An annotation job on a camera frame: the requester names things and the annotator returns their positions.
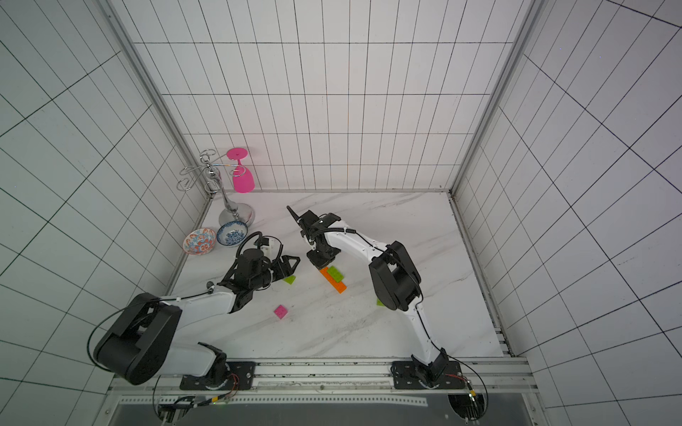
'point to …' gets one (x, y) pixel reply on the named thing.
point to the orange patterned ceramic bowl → (200, 240)
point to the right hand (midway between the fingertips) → (325, 254)
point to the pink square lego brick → (281, 311)
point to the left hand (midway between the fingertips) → (293, 265)
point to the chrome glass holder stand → (232, 211)
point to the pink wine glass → (242, 178)
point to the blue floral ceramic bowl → (232, 233)
